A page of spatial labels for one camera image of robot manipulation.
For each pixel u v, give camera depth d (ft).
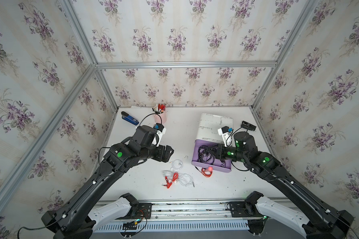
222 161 2.48
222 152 1.99
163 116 3.40
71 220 1.18
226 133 2.09
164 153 1.91
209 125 2.65
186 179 2.75
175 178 2.69
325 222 1.25
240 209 2.39
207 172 2.82
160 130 1.91
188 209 2.46
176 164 2.94
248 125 3.51
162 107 3.43
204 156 2.52
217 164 2.46
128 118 3.56
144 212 2.37
